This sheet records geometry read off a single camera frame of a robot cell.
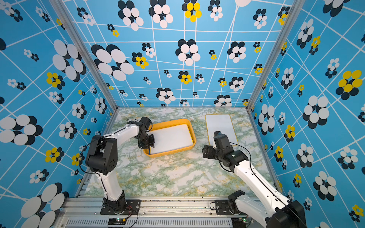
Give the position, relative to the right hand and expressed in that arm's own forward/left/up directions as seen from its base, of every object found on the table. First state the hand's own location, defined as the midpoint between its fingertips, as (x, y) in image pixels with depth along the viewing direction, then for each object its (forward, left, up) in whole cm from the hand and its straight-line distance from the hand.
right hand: (210, 149), depth 81 cm
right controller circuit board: (-33, -13, -14) cm, 38 cm away
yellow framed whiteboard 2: (+31, -14, -14) cm, 37 cm away
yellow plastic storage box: (+25, +12, -6) cm, 28 cm away
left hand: (+8, +36, -10) cm, 38 cm away
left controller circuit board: (-33, +49, -15) cm, 61 cm away
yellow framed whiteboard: (+13, +25, -9) cm, 30 cm away
